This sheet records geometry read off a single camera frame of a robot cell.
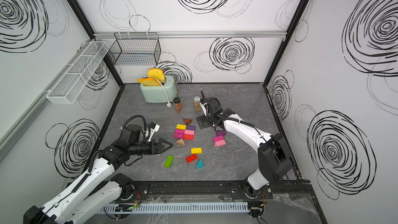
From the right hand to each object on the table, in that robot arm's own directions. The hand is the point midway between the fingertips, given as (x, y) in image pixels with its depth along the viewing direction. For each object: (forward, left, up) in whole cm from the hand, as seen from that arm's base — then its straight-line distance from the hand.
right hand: (205, 119), depth 85 cm
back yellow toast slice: (+29, +31, +8) cm, 44 cm away
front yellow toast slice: (+21, +35, +8) cm, 42 cm away
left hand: (-17, +18, +2) cm, 25 cm away
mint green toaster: (+20, +32, -1) cm, 38 cm away
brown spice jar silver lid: (+14, +5, -5) cm, 16 cm away
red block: (-5, +10, -12) cm, 16 cm away
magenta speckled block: (-4, +16, -11) cm, 20 cm away
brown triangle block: (+5, +12, -11) cm, 17 cm away
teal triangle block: (-21, +2, -11) cm, 24 cm away
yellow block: (+2, +15, -12) cm, 19 cm away
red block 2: (-17, +7, -13) cm, 22 cm away
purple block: (+2, +9, -13) cm, 16 cm away
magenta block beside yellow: (-2, +15, -12) cm, 19 cm away
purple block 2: (-2, -10, -12) cm, 16 cm away
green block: (-19, +19, -12) cm, 30 cm away
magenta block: (-4, -9, -12) cm, 15 cm away
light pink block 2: (-5, -8, -12) cm, 15 cm away
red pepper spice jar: (+14, +18, -5) cm, 23 cm away
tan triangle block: (-9, +14, -11) cm, 20 cm away
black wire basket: (+39, +45, +20) cm, 62 cm away
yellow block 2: (-13, +5, -12) cm, 18 cm away
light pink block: (-2, +10, -12) cm, 16 cm away
